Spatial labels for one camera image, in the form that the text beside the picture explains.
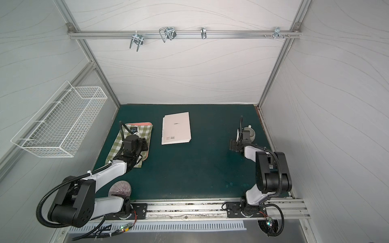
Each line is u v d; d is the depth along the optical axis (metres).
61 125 0.69
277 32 0.76
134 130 0.78
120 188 0.80
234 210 0.73
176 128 1.04
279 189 0.42
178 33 0.77
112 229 0.70
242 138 0.75
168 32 0.77
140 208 0.74
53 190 0.40
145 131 1.04
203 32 0.78
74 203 0.41
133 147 0.69
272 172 0.46
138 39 0.79
